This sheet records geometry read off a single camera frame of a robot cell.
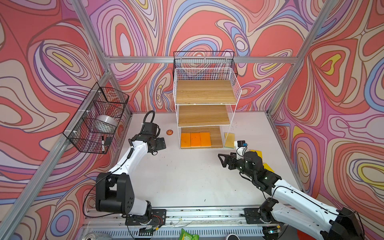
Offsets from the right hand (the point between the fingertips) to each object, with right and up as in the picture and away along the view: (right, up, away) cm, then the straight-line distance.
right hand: (225, 157), depth 80 cm
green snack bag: (-21, -33, -12) cm, 41 cm away
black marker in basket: (-62, +8, -8) cm, 63 cm away
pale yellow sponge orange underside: (-9, +8, +22) cm, 25 cm away
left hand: (-39, +6, +8) cm, 40 cm away
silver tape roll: (-60, +21, -6) cm, 64 cm away
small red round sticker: (-35, +13, +28) cm, 46 cm away
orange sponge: (-23, +8, +20) cm, 31 cm away
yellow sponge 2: (+25, 0, +15) cm, 29 cm away
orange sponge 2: (-16, +7, +20) cm, 27 cm away
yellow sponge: (+8, +7, +24) cm, 26 cm away
